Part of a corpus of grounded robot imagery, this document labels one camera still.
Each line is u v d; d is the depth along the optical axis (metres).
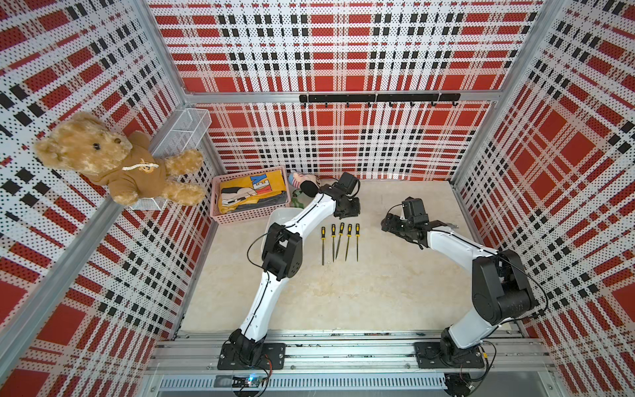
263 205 1.04
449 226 1.04
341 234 1.02
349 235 1.01
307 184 1.11
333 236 1.02
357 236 1.01
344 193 0.75
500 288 0.46
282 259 0.60
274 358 0.74
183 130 0.78
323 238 1.01
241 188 1.10
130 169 0.55
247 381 0.69
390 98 0.90
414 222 0.73
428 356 0.72
